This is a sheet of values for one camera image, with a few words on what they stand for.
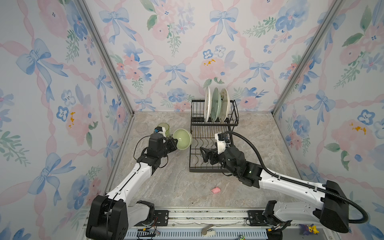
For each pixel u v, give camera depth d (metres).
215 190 0.81
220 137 0.63
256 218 0.74
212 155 0.64
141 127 1.07
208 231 0.70
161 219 0.74
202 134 1.04
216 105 1.41
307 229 0.69
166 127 0.79
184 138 0.83
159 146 0.65
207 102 1.69
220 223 0.73
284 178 0.48
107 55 0.87
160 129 0.76
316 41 0.80
